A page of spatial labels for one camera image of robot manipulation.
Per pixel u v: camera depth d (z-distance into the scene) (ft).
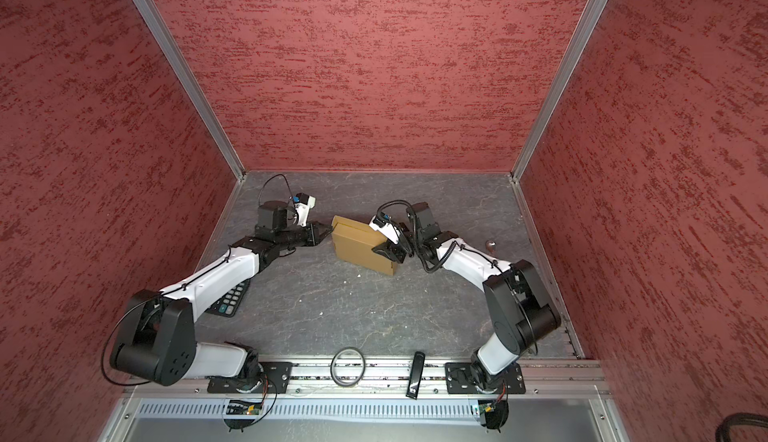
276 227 2.24
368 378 2.49
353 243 2.80
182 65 2.88
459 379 2.42
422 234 2.28
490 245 3.27
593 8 2.49
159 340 1.38
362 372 2.45
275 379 2.41
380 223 2.44
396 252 2.54
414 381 2.33
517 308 1.56
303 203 2.55
